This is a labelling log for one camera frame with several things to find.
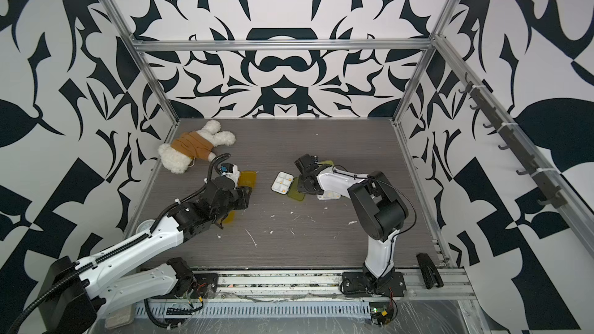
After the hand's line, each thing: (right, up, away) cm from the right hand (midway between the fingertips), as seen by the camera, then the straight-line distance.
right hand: (303, 184), depth 97 cm
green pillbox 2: (+11, +8, +6) cm, 15 cm away
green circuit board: (+23, -34, -26) cm, 49 cm away
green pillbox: (-4, -2, -4) cm, 6 cm away
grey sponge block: (-52, -33, -31) cm, 69 cm away
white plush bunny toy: (-52, +11, -1) cm, 53 cm away
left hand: (-20, +2, -16) cm, 26 cm away
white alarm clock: (-56, -12, -14) cm, 59 cm away
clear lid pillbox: (+10, -4, -3) cm, 11 cm away
